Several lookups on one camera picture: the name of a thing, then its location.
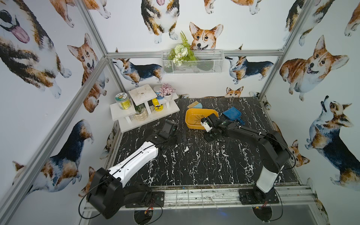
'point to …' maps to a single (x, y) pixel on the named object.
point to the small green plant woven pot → (141, 113)
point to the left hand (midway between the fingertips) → (180, 132)
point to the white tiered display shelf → (148, 108)
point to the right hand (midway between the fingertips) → (209, 132)
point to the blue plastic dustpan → (234, 114)
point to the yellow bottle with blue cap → (158, 107)
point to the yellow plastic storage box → (193, 116)
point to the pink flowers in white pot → (166, 91)
